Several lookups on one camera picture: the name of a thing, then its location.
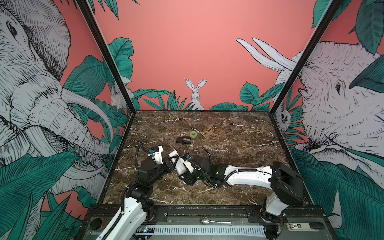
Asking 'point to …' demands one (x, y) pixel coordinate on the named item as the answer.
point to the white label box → (300, 226)
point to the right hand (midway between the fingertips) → (179, 174)
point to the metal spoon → (205, 220)
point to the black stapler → (183, 140)
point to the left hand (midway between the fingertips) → (178, 156)
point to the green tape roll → (193, 134)
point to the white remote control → (179, 166)
